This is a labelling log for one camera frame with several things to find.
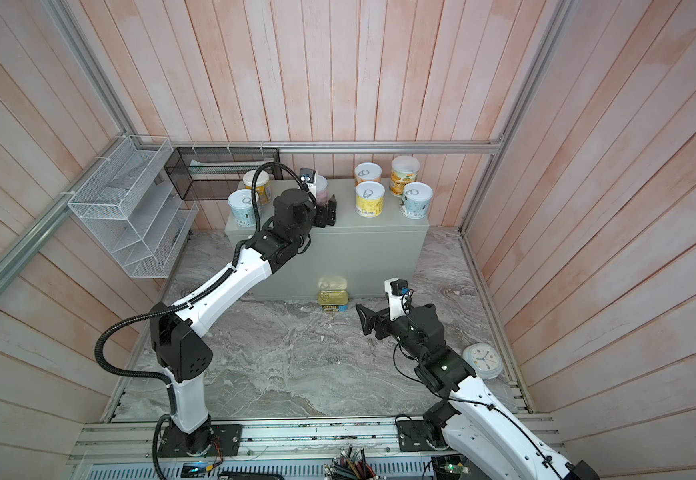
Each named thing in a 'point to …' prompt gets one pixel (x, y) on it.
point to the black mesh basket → (211, 173)
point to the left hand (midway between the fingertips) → (319, 198)
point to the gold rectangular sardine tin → (333, 300)
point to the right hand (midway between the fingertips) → (372, 299)
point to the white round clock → (485, 359)
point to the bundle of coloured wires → (350, 465)
